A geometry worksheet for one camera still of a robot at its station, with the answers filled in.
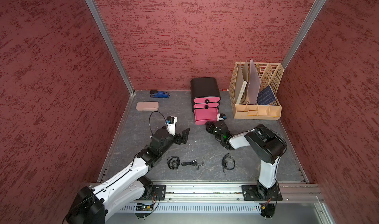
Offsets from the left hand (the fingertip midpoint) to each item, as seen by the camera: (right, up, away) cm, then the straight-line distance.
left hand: (181, 129), depth 80 cm
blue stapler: (-24, +23, +37) cm, 49 cm away
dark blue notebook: (+59, +19, +23) cm, 66 cm away
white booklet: (+38, +27, +7) cm, 47 cm away
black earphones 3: (+27, -20, +5) cm, 34 cm away
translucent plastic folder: (+48, +28, +20) cm, 60 cm away
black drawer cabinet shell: (+14, +26, +24) cm, 39 cm away
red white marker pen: (+34, +26, +43) cm, 61 cm away
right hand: (+15, -1, +19) cm, 24 cm away
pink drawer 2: (+15, +13, +20) cm, 28 cm away
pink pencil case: (-29, +13, +30) cm, 44 cm away
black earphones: (-5, -20, +4) cm, 21 cm away
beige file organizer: (+61, +36, +22) cm, 74 cm away
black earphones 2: (+7, -20, +3) cm, 21 cm away
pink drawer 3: (+13, +6, +22) cm, 27 cm away
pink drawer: (+15, +17, +15) cm, 27 cm away
